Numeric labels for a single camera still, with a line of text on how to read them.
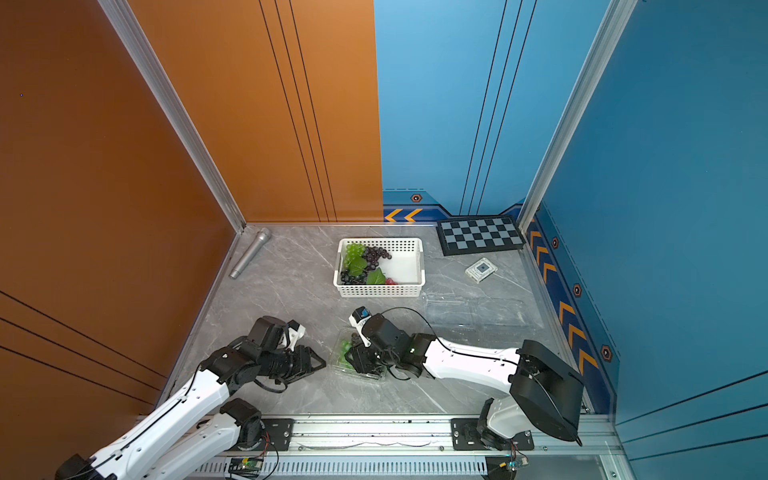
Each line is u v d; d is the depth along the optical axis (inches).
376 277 37.9
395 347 23.8
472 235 44.2
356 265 39.2
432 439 29.1
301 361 26.9
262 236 44.3
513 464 27.4
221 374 21.2
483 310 38.2
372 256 41.0
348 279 38.8
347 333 33.9
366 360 27.2
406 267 41.8
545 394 15.9
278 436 28.9
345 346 32.6
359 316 28.0
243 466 28.4
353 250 41.4
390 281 39.1
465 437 28.5
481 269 41.3
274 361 25.8
